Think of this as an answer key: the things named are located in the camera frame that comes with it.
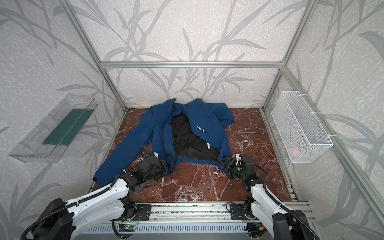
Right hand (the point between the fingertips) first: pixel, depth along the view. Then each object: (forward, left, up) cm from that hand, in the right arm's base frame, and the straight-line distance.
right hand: (220, 158), depth 85 cm
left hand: (-3, +25, +2) cm, 25 cm away
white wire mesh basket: (-4, -32, +28) cm, 43 cm away
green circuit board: (-32, +46, -7) cm, 57 cm away
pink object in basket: (-3, -35, +14) cm, 38 cm away
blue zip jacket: (+24, +30, -6) cm, 39 cm away
